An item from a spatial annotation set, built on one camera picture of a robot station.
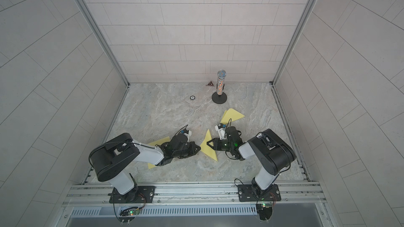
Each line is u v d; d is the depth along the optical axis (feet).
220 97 3.54
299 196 2.34
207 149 2.75
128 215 2.15
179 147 2.24
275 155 1.54
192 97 3.56
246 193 2.33
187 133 2.70
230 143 2.38
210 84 3.80
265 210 2.23
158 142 2.89
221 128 2.72
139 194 2.28
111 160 1.47
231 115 3.16
